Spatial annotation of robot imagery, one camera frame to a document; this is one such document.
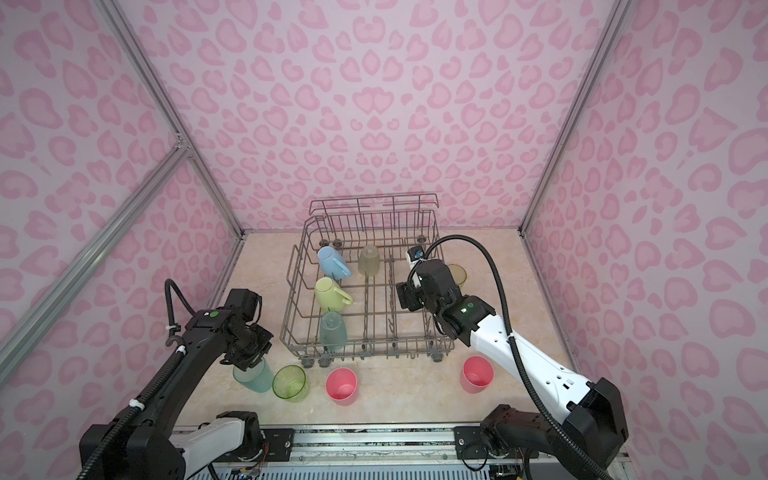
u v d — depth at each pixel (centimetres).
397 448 74
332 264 95
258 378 74
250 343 65
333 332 82
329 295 87
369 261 98
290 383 82
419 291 66
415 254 66
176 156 88
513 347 46
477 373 84
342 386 82
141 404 41
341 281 102
